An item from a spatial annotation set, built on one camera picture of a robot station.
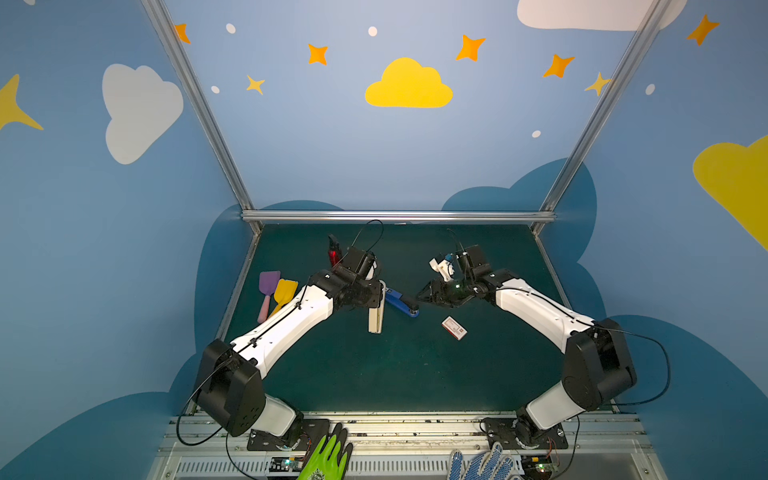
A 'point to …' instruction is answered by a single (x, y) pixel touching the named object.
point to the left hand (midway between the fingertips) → (383, 295)
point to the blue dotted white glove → (487, 466)
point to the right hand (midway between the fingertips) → (421, 296)
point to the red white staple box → (454, 328)
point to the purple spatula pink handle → (268, 281)
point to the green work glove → (331, 457)
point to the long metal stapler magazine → (376, 314)
